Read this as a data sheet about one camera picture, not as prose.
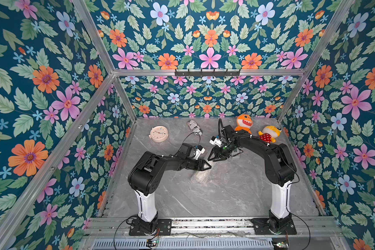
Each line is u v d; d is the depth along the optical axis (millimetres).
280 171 531
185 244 766
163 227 735
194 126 1108
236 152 786
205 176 846
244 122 1075
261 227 726
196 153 876
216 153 816
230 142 734
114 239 704
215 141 884
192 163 827
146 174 502
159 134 1077
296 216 658
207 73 923
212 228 750
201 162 845
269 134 1035
